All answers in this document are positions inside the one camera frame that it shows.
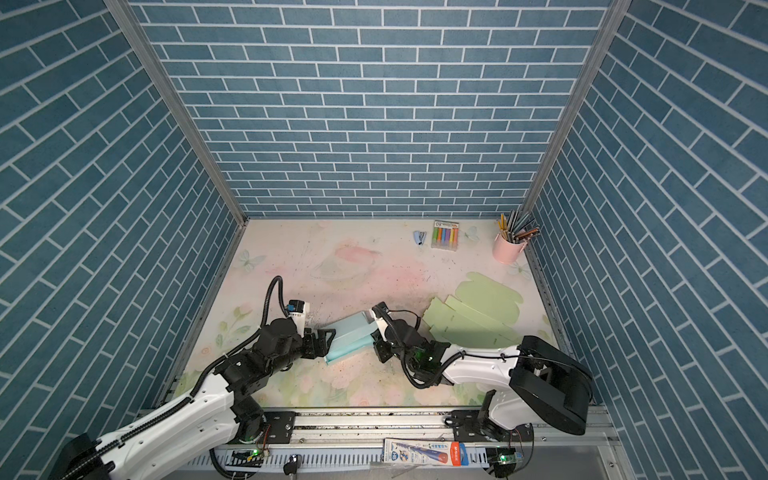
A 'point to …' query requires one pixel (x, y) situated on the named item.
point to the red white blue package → (425, 452)
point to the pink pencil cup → (506, 252)
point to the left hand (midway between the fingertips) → (326, 333)
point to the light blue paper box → (351, 333)
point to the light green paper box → (481, 318)
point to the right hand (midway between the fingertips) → (369, 329)
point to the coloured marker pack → (445, 235)
